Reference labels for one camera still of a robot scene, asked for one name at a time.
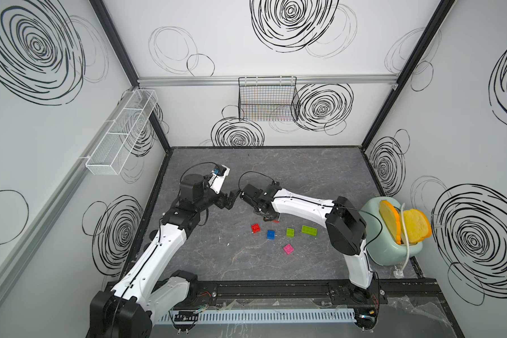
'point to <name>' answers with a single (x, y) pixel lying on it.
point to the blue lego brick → (270, 234)
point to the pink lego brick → (288, 248)
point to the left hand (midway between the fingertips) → (228, 183)
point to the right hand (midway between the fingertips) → (264, 211)
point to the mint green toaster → (382, 243)
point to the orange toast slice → (391, 219)
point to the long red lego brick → (276, 221)
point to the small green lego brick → (290, 232)
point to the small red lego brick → (255, 228)
